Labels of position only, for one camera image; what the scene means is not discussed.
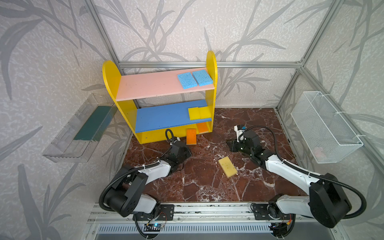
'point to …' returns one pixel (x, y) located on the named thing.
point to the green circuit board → (158, 225)
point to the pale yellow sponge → (227, 166)
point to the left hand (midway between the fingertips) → (193, 144)
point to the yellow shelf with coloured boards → (176, 100)
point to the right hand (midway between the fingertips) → (226, 136)
